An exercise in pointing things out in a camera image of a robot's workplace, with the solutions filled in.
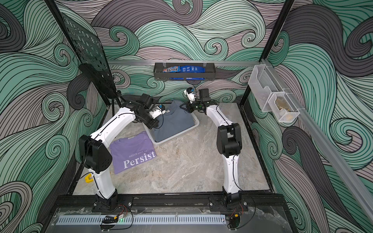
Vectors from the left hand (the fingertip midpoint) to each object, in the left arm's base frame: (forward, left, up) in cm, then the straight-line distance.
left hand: (156, 122), depth 86 cm
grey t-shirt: (+4, -13, -1) cm, 14 cm away
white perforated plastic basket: (+7, -25, -9) cm, 28 cm away
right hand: (+15, -17, -1) cm, 23 cm away
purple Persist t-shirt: (-12, +18, -16) cm, 27 cm away
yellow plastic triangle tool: (-28, +39, -18) cm, 51 cm away
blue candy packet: (+31, -17, +17) cm, 39 cm away
